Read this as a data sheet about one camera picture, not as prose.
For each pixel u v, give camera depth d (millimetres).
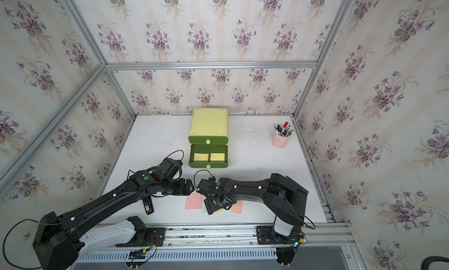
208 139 832
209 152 904
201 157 901
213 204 595
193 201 829
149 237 719
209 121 874
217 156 898
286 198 467
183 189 684
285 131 987
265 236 732
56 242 374
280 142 985
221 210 731
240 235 751
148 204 792
